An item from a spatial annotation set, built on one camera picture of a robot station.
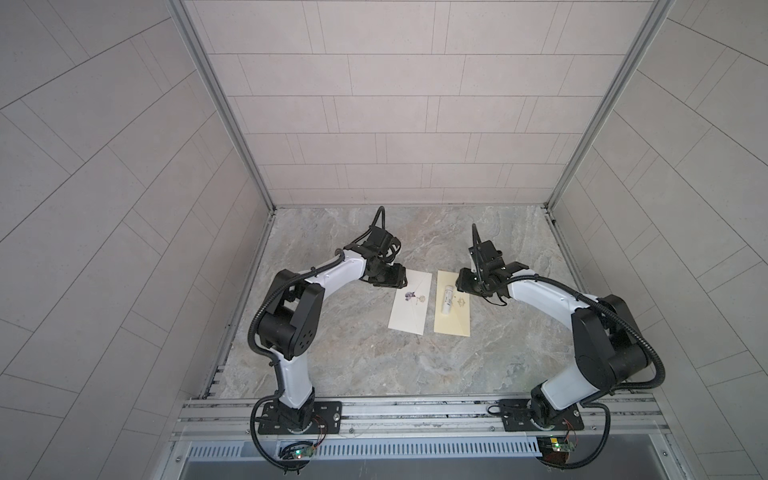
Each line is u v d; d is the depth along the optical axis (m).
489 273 0.70
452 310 0.89
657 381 0.41
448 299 0.89
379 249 0.74
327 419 0.71
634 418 0.71
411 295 0.91
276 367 0.52
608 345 0.44
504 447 0.68
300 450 0.65
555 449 0.68
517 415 0.71
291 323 0.48
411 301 0.91
